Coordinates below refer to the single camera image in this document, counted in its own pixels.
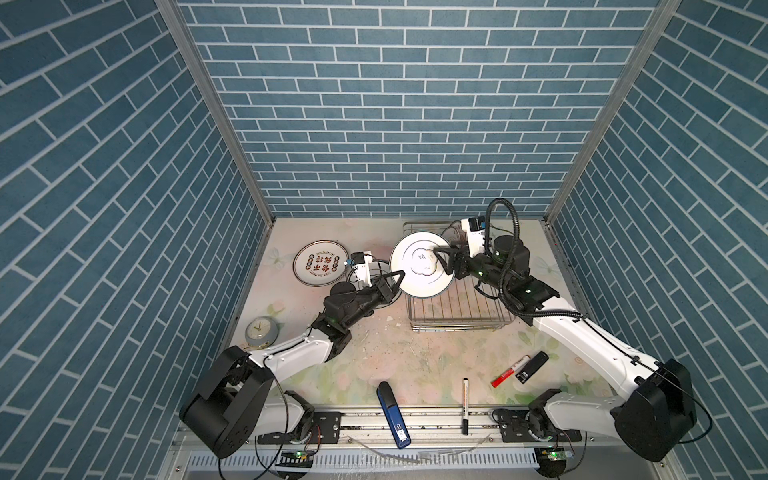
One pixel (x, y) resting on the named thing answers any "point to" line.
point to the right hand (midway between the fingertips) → (440, 243)
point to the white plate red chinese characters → (320, 263)
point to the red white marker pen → (509, 372)
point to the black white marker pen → (465, 407)
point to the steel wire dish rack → (462, 306)
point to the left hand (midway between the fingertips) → (406, 276)
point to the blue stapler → (393, 415)
